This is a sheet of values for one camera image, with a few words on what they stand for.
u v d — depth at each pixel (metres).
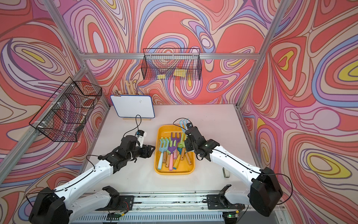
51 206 0.39
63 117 0.74
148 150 0.73
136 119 1.10
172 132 1.01
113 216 0.70
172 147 0.91
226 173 0.81
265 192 0.40
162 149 0.92
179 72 0.90
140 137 0.73
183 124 0.72
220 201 0.66
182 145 0.92
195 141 0.60
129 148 0.63
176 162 0.86
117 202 0.70
